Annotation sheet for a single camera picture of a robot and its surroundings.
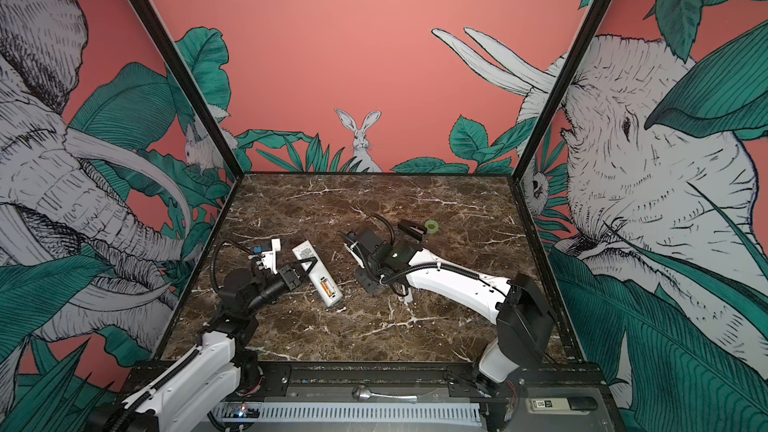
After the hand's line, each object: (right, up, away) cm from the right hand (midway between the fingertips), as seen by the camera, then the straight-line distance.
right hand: (360, 270), depth 79 cm
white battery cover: (+13, -11, +9) cm, 19 cm away
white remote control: (-11, 0, -2) cm, 11 cm away
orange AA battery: (-9, -4, -2) cm, 10 cm away
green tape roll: (+22, +10, +25) cm, 35 cm away
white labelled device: (+51, -28, -11) cm, 59 cm away
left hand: (-11, +4, -3) cm, 12 cm away
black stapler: (+17, +8, +23) cm, 29 cm away
